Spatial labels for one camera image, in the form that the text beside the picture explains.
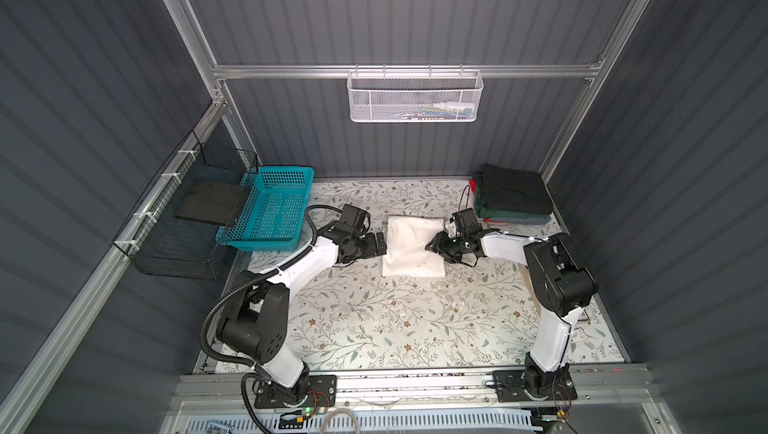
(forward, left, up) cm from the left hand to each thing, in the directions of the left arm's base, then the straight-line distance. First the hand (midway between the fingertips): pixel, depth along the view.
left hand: (374, 247), depth 90 cm
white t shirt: (+2, -10, -5) cm, 12 cm away
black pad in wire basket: (+4, +41, +19) cm, 45 cm away
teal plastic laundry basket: (+23, +38, -8) cm, 45 cm away
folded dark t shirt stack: (+19, -47, +1) cm, 51 cm away
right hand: (+2, -19, -7) cm, 21 cm away
